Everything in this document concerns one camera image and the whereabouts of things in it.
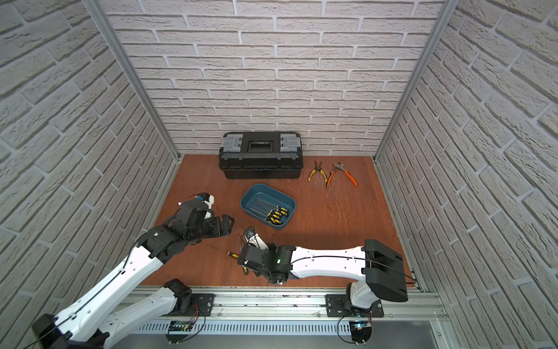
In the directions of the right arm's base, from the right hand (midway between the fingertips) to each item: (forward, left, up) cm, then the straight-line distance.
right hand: (260, 253), depth 77 cm
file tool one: (+4, +14, -8) cm, 16 cm away
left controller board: (-20, +29, -11) cm, 37 cm away
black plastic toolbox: (+43, 0, +8) cm, 44 cm away
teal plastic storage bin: (+30, -4, -6) cm, 30 cm away
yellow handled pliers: (+47, -29, -8) cm, 55 cm away
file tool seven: (+15, -7, -7) cm, 18 cm away
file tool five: (+18, -3, -7) cm, 19 cm away
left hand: (+10, +11, +10) cm, 17 cm away
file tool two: (-3, +6, -8) cm, 11 cm away
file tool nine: (+17, -8, -7) cm, 20 cm away
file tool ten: (+19, -7, -7) cm, 22 cm away
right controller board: (-24, -33, -10) cm, 42 cm away
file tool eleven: (+21, -9, -7) cm, 24 cm away
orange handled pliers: (+48, -42, -8) cm, 64 cm away
